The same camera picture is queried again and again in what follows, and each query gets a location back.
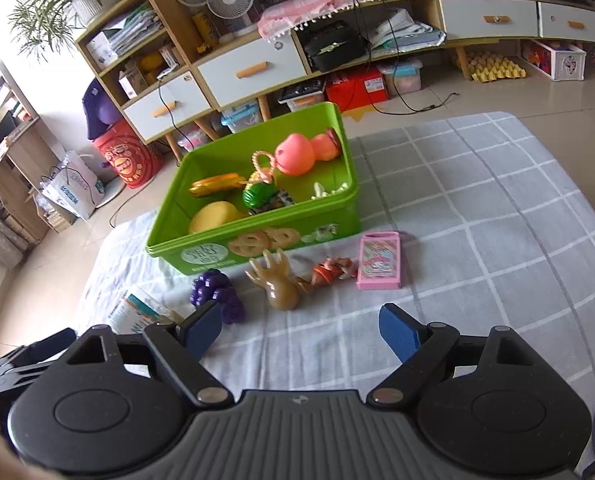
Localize green ball toy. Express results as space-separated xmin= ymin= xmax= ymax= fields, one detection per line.
xmin=242 ymin=181 xmax=278 ymax=209

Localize potted green plant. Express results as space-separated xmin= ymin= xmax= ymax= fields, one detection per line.
xmin=9 ymin=0 xmax=120 ymax=60

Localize white desk fan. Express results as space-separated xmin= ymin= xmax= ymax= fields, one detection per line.
xmin=206 ymin=0 xmax=256 ymax=44

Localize black case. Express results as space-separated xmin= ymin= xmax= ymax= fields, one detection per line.
xmin=302 ymin=21 xmax=368 ymax=73

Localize green plastic biscuit box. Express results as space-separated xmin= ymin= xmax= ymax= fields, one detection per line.
xmin=146 ymin=102 xmax=360 ymax=275

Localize purple grape toy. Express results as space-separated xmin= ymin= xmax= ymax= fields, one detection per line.
xmin=190 ymin=269 xmax=246 ymax=325

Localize red cardboard box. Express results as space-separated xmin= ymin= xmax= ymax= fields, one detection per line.
xmin=326 ymin=66 xmax=389 ymax=112

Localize clear storage bin blue lid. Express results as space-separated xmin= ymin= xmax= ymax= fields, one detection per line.
xmin=220 ymin=100 xmax=262 ymax=133

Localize grey checked cloth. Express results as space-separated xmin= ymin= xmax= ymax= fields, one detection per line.
xmin=84 ymin=113 xmax=595 ymax=408

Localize yellow egg tray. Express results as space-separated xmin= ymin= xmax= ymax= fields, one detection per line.
xmin=454 ymin=50 xmax=527 ymax=84

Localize yellow round toy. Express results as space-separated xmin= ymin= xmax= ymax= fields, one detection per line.
xmin=188 ymin=200 xmax=244 ymax=234

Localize tan antler hand toy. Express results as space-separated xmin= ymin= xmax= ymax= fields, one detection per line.
xmin=246 ymin=248 xmax=301 ymax=311

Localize wooden TV cabinet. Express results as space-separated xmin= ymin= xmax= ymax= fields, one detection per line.
xmin=76 ymin=0 xmax=595 ymax=144

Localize pink pig toy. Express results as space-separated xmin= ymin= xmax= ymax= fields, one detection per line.
xmin=274 ymin=128 xmax=341 ymax=177

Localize orange yellow plate toy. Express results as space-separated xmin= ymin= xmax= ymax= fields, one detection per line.
xmin=189 ymin=174 xmax=248 ymax=198

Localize orange white rope toy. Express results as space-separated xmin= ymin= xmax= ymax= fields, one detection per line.
xmin=296 ymin=257 xmax=357 ymax=294

